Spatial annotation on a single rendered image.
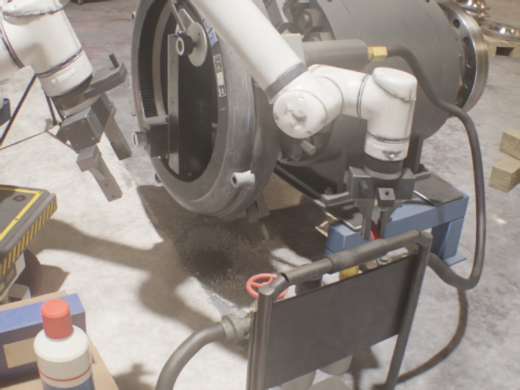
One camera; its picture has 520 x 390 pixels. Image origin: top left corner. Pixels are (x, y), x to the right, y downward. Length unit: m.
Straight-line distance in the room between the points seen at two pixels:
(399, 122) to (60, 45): 0.62
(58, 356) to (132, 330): 1.06
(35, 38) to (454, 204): 1.50
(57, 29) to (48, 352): 0.49
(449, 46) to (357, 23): 0.37
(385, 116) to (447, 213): 0.94
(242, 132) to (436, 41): 0.78
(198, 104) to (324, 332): 0.80
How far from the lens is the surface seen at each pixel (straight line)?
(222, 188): 1.54
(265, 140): 1.44
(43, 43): 0.95
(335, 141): 1.75
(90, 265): 2.01
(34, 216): 1.65
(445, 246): 2.13
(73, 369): 0.69
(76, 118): 0.97
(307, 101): 1.02
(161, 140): 1.74
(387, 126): 1.15
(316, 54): 1.39
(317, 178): 1.94
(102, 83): 0.96
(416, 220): 1.93
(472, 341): 1.84
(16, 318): 0.85
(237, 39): 1.07
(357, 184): 1.20
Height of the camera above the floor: 1.10
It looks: 26 degrees down
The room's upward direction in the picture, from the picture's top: 3 degrees clockwise
